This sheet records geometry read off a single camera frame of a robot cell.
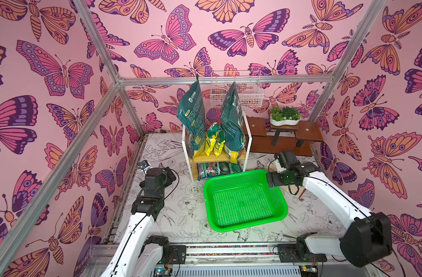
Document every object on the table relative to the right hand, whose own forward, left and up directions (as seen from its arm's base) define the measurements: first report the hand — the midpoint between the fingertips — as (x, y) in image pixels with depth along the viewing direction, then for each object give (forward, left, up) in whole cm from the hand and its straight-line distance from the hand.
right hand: (274, 178), depth 84 cm
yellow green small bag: (+13, +30, +19) cm, 38 cm away
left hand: (-1, +53, +7) cm, 54 cm away
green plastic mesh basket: (-7, +18, -12) cm, 23 cm away
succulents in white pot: (+28, -7, +16) cm, 33 cm away
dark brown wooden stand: (+25, -16, +3) cm, 30 cm away
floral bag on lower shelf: (+5, +34, -2) cm, 34 cm away
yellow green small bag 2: (+7, +27, +18) cm, 33 cm away
